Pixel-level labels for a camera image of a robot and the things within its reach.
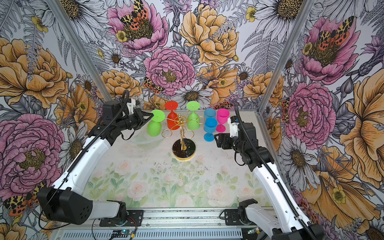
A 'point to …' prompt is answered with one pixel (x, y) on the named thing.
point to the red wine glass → (173, 122)
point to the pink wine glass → (223, 115)
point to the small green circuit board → (126, 231)
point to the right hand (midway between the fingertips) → (221, 140)
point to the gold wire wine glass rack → (180, 150)
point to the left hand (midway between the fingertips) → (154, 119)
